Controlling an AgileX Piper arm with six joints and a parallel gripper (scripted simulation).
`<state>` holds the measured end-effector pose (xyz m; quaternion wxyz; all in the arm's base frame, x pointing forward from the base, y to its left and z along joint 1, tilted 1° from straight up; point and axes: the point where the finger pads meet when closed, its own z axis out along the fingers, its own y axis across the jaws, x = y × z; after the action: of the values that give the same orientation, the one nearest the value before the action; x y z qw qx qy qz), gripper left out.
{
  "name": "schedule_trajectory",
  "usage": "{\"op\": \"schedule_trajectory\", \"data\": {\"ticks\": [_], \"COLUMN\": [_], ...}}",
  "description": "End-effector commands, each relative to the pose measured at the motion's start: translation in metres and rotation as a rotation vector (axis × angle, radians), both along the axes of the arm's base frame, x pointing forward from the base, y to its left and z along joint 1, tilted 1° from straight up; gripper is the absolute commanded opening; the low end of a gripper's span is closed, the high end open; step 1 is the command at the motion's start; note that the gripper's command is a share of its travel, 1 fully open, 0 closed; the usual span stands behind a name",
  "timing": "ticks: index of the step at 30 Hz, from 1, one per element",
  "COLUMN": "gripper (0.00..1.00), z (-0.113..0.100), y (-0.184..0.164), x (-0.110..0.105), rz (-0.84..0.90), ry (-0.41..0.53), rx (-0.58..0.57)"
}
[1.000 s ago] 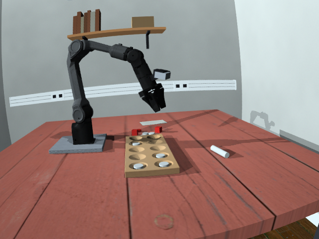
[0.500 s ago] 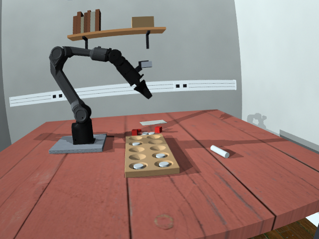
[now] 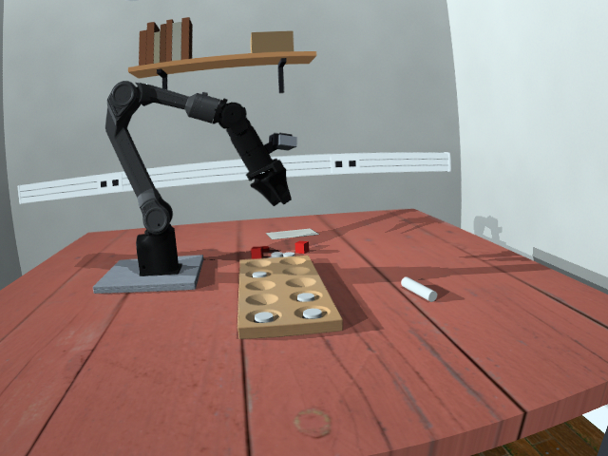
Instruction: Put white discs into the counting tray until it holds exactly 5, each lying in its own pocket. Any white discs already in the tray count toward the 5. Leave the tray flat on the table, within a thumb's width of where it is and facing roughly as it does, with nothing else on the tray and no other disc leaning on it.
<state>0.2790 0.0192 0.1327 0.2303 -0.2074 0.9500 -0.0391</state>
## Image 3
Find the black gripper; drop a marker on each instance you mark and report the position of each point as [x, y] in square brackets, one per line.
[277, 189]

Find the white sheet of paper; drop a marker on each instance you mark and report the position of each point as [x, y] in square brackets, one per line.
[292, 234]

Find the tan wooden counting tray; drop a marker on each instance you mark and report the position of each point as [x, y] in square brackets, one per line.
[286, 312]

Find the red cube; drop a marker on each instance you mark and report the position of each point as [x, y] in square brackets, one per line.
[257, 252]
[302, 247]

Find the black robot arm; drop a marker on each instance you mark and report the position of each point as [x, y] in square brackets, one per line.
[159, 252]

